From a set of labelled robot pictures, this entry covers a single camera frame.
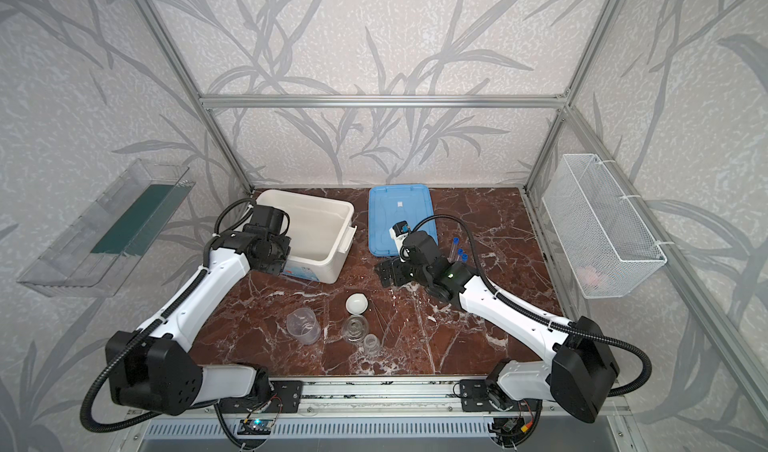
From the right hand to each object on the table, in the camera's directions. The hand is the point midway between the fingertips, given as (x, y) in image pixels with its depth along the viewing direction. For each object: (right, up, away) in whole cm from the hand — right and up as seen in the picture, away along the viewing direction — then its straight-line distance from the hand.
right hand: (390, 253), depth 79 cm
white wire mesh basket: (+46, +5, -18) cm, 49 cm away
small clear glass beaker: (-5, -22, -5) cm, 23 cm away
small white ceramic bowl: (-11, -17, +10) cm, 22 cm away
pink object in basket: (+49, -5, -7) cm, 50 cm away
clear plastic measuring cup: (-25, -22, +5) cm, 34 cm away
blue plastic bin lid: (0, +15, +37) cm, 39 cm away
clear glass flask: (-9, -21, 0) cm, 23 cm away
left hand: (-28, +3, +5) cm, 28 cm away
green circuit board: (-32, -41, -8) cm, 53 cm away
